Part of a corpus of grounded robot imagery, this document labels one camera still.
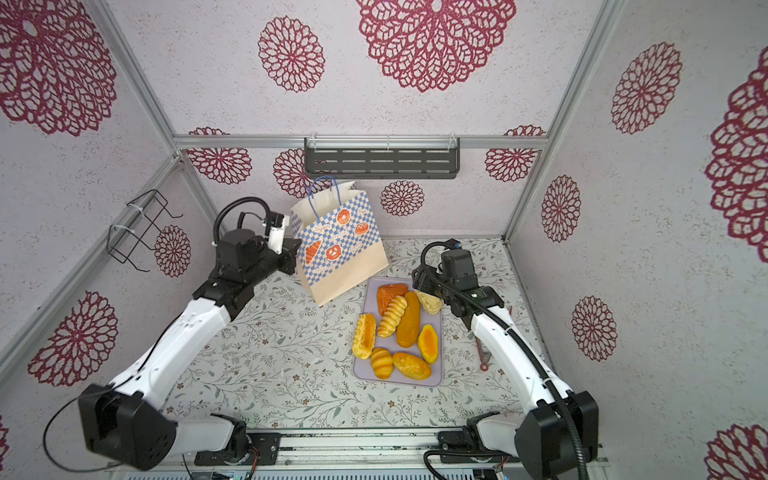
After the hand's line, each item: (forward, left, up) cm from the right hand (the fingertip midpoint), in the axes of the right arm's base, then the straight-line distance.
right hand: (421, 270), depth 80 cm
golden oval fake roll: (-19, +2, -19) cm, 27 cm away
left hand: (+3, +32, +7) cm, 33 cm away
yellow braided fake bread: (-10, +16, -19) cm, 27 cm away
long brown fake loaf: (-6, +3, -19) cm, 20 cm away
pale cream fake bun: (+3, -5, -20) cm, 21 cm away
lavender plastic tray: (-19, +16, -23) cm, 34 cm away
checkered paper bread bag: (+9, +23, +1) cm, 25 cm away
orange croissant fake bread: (+7, +10, -20) cm, 23 cm away
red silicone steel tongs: (-12, -20, -24) cm, 34 cm away
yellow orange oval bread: (-11, -3, -21) cm, 24 cm away
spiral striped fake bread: (-4, +8, -18) cm, 20 cm away
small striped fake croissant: (-17, +10, -21) cm, 29 cm away
